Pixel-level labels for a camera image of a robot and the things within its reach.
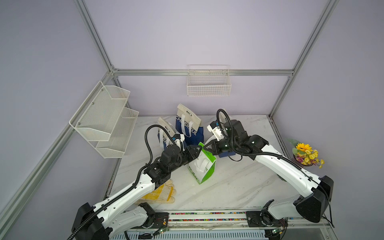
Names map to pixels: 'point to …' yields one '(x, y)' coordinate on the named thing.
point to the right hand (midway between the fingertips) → (206, 149)
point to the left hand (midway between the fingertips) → (200, 150)
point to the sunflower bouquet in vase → (304, 154)
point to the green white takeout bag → (203, 165)
